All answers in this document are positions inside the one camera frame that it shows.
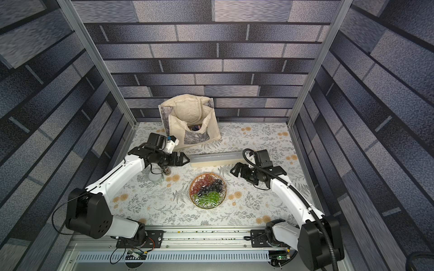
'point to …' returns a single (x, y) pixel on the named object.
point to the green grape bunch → (211, 197)
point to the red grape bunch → (203, 181)
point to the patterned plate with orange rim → (222, 195)
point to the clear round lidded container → (156, 176)
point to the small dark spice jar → (167, 171)
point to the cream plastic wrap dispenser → (216, 159)
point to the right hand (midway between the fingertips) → (237, 173)
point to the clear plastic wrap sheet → (207, 190)
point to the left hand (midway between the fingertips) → (182, 159)
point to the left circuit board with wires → (140, 252)
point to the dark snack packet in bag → (196, 127)
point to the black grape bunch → (216, 186)
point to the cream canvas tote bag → (190, 118)
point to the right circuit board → (278, 258)
